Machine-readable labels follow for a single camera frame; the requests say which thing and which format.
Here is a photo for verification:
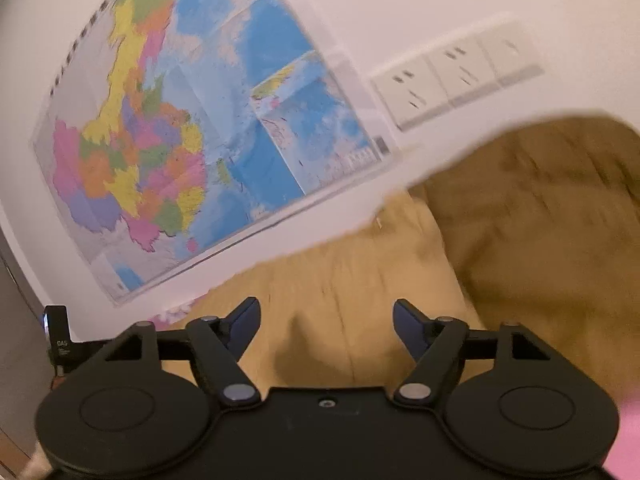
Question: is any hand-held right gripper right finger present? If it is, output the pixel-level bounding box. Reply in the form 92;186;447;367
392;298;552;408

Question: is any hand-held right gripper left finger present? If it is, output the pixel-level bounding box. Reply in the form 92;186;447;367
102;296;263;408

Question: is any tan puffer jacket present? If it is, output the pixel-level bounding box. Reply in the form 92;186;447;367
172;115;640;413

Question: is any grey wooden panel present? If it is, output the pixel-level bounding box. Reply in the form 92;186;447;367
0;247;53;466

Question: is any colourful wall map poster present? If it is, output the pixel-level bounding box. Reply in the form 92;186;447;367
31;0;405;307

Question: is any white wall socket panel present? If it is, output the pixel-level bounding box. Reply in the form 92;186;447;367
369;19;547;134

